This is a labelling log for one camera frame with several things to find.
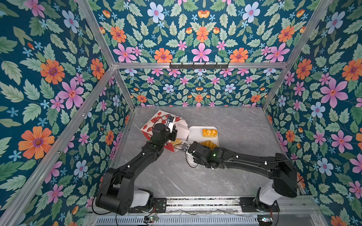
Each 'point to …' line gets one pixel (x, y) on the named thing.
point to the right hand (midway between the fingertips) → (198, 149)
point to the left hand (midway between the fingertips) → (176, 122)
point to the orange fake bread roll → (209, 144)
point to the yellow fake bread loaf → (208, 133)
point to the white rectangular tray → (195, 134)
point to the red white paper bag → (160, 117)
